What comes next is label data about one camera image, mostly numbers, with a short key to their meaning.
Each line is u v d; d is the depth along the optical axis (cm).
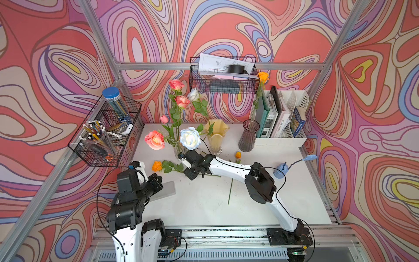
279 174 89
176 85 78
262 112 86
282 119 91
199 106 82
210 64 86
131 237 41
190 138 59
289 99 106
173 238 72
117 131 74
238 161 99
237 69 82
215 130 97
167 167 96
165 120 81
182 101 78
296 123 101
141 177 54
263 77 86
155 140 59
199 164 71
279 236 73
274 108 91
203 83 101
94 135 57
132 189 48
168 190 89
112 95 70
